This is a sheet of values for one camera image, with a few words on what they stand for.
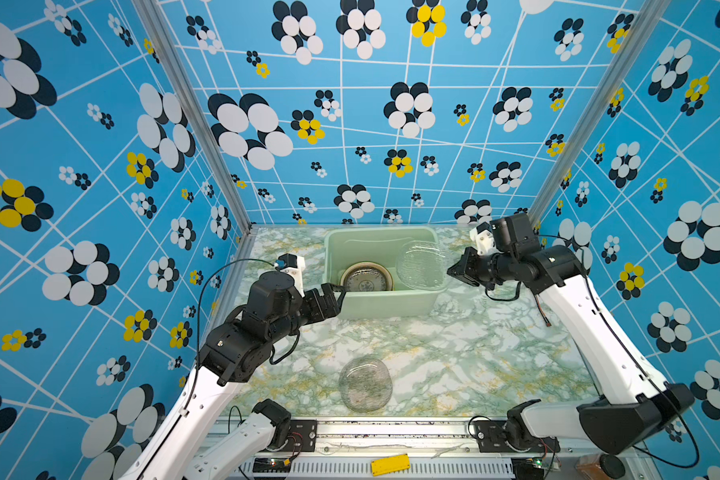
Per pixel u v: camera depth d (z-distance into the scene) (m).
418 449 0.72
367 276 1.00
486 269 0.58
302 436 0.73
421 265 0.74
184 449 0.38
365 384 0.83
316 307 0.55
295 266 0.58
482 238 0.66
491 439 0.72
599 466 0.63
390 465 0.69
